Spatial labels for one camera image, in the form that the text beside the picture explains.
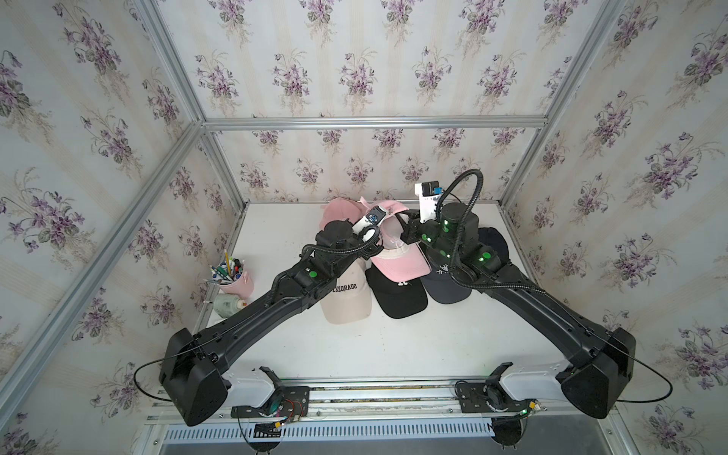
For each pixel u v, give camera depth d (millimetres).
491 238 978
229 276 874
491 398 658
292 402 720
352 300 897
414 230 621
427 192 593
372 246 477
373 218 579
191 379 381
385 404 742
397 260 779
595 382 383
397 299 910
